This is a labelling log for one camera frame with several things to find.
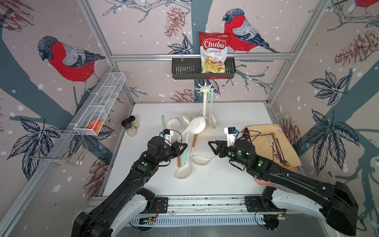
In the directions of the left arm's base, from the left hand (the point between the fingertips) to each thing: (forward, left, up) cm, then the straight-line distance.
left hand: (189, 143), depth 74 cm
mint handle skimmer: (+8, -3, +4) cm, 10 cm away
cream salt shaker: (+23, +40, -15) cm, 48 cm away
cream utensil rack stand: (+17, -12, -20) cm, 29 cm away
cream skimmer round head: (+25, +12, -17) cm, 33 cm away
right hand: (+1, -11, +1) cm, 11 cm away
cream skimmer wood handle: (-7, +3, -20) cm, 22 cm away
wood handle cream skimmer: (-1, -6, -20) cm, 21 cm away
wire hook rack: (-9, +50, +16) cm, 54 cm away
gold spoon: (-2, -58, -20) cm, 61 cm away
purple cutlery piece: (+9, -57, -20) cm, 61 cm away
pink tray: (-7, -60, -19) cm, 64 cm away
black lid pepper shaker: (+19, +41, -16) cm, 48 cm away
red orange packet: (+2, +42, +14) cm, 45 cm away
